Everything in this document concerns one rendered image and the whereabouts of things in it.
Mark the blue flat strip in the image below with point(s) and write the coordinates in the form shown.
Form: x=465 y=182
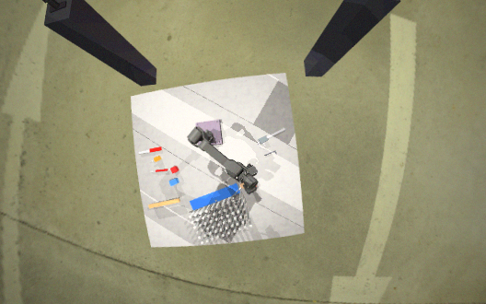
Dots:
x=212 y=197

